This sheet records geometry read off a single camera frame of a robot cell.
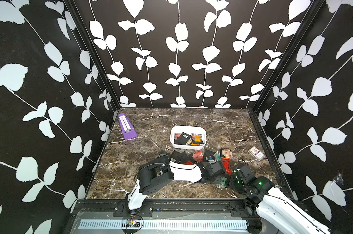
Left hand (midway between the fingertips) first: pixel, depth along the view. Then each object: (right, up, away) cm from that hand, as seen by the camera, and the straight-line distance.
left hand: (221, 178), depth 83 cm
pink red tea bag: (-12, +10, +10) cm, 19 cm away
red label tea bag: (-26, +23, +21) cm, 41 cm away
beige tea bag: (+8, +12, +12) cm, 19 cm away
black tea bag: (-22, +20, +18) cm, 35 cm away
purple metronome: (-59, +26, +15) cm, 67 cm away
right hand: (+2, -1, -1) cm, 3 cm away
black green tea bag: (+1, -2, +1) cm, 3 cm away
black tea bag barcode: (-6, +11, +13) cm, 18 cm away
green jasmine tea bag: (+1, +10, +11) cm, 15 cm away
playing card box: (+27, +12, +10) cm, 31 cm away
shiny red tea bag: (+6, +7, +8) cm, 12 cm away
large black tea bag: (-23, +10, +9) cm, 27 cm away
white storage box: (-17, +27, +19) cm, 37 cm away
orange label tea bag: (-11, +21, +18) cm, 30 cm away
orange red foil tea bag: (-19, +7, +7) cm, 21 cm away
